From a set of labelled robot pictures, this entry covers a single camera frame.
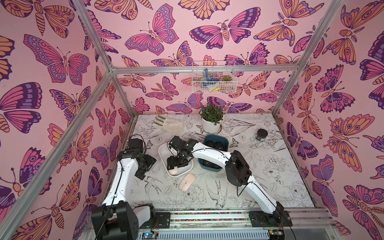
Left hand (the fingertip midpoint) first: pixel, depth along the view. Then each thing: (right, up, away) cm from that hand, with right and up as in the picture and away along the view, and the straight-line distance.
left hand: (152, 164), depth 83 cm
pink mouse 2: (+11, -6, +6) cm, 14 cm away
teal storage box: (+39, +12, +20) cm, 46 cm away
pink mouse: (+19, -11, +2) cm, 22 cm away
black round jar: (+71, +16, +23) cm, 76 cm away
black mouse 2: (+40, +8, +17) cm, 44 cm away
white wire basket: (+36, +53, +12) cm, 65 cm away
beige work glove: (+3, +22, +30) cm, 38 cm away
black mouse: (+35, +9, +20) cm, 41 cm away
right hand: (+10, -2, +6) cm, 12 cm away
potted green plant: (+35, +28, +14) cm, 46 cm away
